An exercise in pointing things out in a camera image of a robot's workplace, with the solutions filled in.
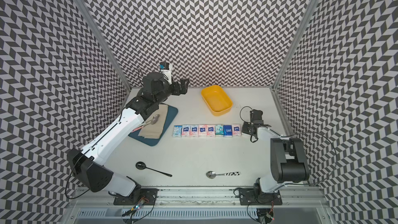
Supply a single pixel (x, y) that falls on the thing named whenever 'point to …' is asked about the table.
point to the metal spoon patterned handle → (211, 174)
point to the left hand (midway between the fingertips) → (181, 80)
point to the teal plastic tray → (172, 112)
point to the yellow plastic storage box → (217, 99)
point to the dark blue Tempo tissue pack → (227, 131)
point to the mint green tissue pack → (219, 129)
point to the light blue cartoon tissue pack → (177, 131)
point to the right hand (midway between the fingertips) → (246, 130)
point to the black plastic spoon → (141, 166)
